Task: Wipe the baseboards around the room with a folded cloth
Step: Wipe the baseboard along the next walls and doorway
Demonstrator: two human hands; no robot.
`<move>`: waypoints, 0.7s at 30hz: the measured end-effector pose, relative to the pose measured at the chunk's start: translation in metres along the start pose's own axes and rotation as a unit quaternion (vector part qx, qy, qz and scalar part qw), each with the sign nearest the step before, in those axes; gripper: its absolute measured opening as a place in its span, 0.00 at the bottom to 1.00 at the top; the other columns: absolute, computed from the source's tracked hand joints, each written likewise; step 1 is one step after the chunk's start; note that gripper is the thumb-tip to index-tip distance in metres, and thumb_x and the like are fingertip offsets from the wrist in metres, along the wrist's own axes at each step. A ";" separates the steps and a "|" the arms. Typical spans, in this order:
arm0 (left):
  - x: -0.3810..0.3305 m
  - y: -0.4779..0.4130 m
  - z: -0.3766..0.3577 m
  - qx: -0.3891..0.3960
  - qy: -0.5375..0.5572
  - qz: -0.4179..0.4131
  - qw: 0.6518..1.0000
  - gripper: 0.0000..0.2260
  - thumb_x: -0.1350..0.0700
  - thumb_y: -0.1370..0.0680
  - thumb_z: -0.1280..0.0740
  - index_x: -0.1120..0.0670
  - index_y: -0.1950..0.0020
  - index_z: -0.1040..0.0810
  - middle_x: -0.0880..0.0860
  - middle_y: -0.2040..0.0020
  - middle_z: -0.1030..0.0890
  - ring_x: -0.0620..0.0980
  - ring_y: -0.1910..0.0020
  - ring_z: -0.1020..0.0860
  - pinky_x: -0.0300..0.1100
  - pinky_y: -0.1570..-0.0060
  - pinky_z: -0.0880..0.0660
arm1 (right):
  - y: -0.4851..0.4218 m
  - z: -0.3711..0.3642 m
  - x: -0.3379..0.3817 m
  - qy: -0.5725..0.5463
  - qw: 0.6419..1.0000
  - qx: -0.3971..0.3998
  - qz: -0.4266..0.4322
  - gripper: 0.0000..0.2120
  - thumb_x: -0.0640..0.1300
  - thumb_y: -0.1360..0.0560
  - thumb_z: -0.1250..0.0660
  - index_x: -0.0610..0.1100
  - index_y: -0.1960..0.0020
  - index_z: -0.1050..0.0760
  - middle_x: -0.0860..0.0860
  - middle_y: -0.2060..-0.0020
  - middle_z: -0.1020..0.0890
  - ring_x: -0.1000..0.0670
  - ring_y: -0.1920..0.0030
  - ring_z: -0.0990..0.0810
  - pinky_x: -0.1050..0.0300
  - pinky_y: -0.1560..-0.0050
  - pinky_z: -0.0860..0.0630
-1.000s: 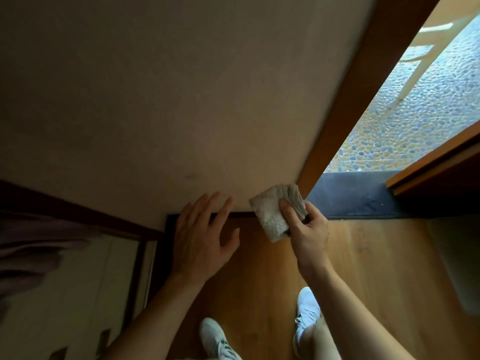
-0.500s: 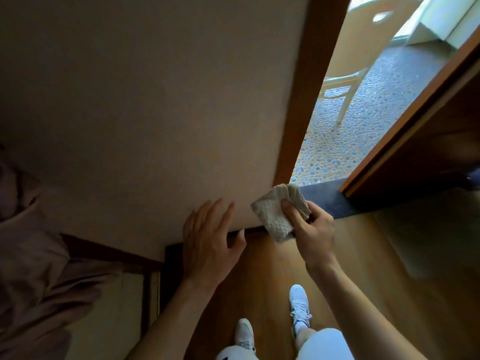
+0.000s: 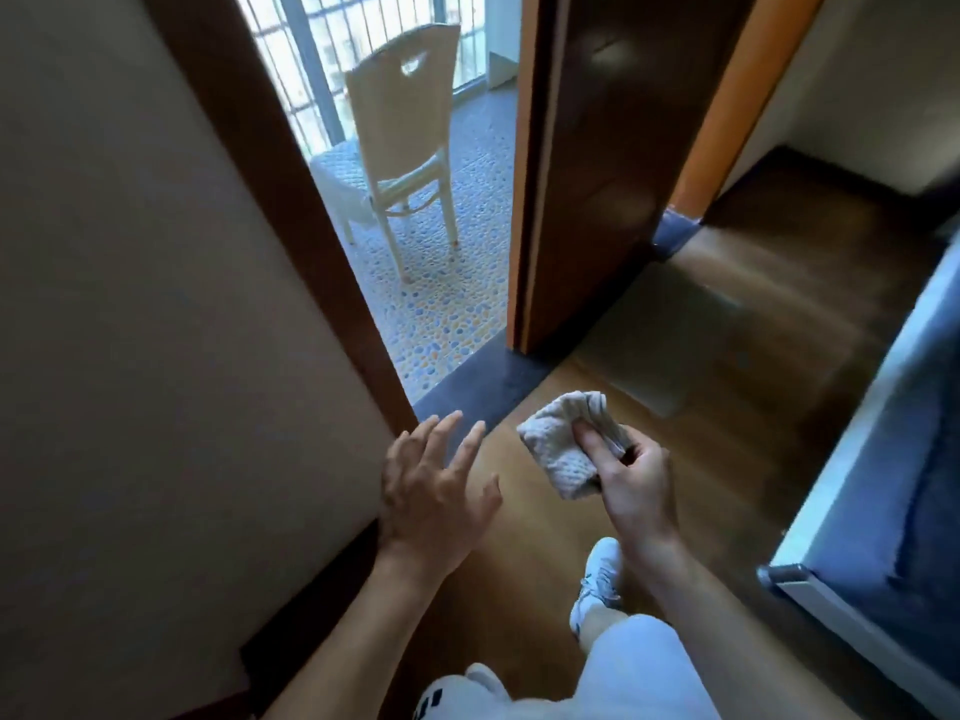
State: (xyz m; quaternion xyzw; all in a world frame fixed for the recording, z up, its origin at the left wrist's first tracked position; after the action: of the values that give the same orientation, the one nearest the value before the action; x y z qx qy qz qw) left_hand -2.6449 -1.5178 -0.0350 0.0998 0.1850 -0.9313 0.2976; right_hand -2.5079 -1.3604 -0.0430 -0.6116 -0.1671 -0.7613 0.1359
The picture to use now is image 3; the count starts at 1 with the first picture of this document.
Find white shoe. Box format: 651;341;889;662
568;537;625;638

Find grey cleaning cloth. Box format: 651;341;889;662
515;390;635;502

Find person's right hand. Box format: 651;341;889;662
572;417;682;563

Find grey trousers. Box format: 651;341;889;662
410;612;721;720

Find person's right forearm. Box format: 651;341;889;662
629;539;841;720

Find cream plastic chair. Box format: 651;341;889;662
341;23;464;286

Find bed with dark blue mattress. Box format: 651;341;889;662
755;231;960;720

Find person's bare leg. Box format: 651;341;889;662
577;603;631;657

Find grey floor mat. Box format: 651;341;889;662
573;260;745;422

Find metal window grille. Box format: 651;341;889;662
232;0;489;162

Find dark brown balcony door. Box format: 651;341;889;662
506;0;760;359

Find person's left hand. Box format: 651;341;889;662
377;410;504;586

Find person's left forearm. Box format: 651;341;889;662
262;546;466;720

